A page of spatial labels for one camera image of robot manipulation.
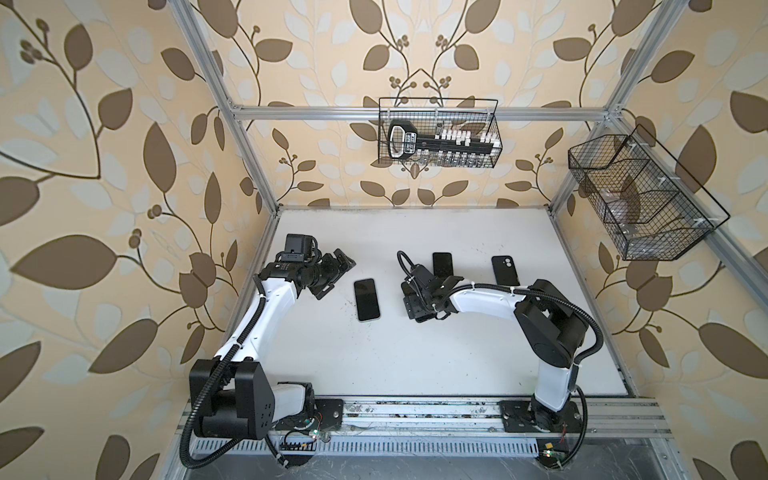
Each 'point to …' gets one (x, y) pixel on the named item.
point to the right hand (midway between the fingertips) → (419, 305)
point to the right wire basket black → (651, 206)
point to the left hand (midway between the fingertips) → (347, 268)
